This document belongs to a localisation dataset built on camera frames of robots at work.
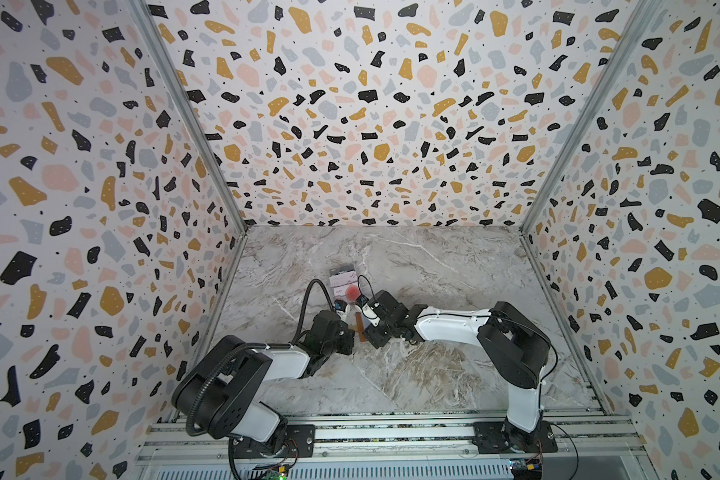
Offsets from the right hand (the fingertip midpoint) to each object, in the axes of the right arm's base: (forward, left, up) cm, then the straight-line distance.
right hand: (370, 322), depth 91 cm
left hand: (-1, +4, -1) cm, 4 cm away
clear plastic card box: (+19, +11, +2) cm, 22 cm away
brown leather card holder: (0, +3, -4) cm, 5 cm away
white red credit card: (+10, +6, +3) cm, 12 cm away
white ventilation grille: (-37, +6, -3) cm, 38 cm away
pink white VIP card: (+15, +10, +2) cm, 18 cm away
